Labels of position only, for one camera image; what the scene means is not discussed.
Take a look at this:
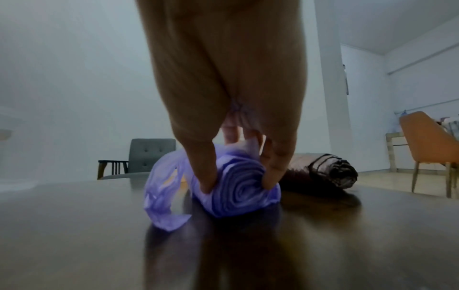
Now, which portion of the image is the person's right hand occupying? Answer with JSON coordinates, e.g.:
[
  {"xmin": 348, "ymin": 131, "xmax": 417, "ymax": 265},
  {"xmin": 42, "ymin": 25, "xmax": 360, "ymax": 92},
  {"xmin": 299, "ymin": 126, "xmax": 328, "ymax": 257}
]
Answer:
[{"xmin": 135, "ymin": 0, "xmax": 309, "ymax": 194}]

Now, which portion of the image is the purple bag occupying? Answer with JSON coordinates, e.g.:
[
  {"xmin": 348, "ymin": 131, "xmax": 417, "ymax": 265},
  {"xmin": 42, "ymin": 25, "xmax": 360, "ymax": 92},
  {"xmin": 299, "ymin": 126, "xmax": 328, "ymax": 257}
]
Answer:
[{"xmin": 143, "ymin": 139, "xmax": 282, "ymax": 233}]

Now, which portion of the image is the black chair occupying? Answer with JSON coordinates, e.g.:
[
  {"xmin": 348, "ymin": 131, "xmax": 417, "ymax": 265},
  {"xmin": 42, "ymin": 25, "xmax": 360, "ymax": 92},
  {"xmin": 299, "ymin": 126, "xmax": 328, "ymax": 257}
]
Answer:
[{"xmin": 97, "ymin": 138, "xmax": 177, "ymax": 181}]

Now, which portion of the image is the brown bag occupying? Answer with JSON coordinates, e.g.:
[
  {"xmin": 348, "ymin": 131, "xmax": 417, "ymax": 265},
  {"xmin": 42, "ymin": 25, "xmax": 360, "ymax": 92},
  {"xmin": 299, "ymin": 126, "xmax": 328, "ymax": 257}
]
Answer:
[{"xmin": 279, "ymin": 152, "xmax": 360, "ymax": 193}]

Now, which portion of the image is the orange chair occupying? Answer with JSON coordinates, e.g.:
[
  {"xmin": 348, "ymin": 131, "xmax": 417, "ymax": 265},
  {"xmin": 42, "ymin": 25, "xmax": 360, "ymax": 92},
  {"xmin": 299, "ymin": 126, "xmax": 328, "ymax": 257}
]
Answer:
[{"xmin": 399, "ymin": 110, "xmax": 459, "ymax": 199}]

